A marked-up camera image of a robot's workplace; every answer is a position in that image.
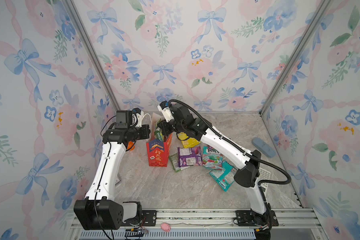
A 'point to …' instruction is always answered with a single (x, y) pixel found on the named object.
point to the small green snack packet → (174, 160)
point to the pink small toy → (165, 227)
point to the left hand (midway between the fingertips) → (150, 129)
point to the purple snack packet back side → (189, 156)
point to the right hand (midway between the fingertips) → (158, 122)
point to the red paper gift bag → (158, 151)
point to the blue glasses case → (263, 147)
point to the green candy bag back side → (157, 131)
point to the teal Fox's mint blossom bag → (212, 158)
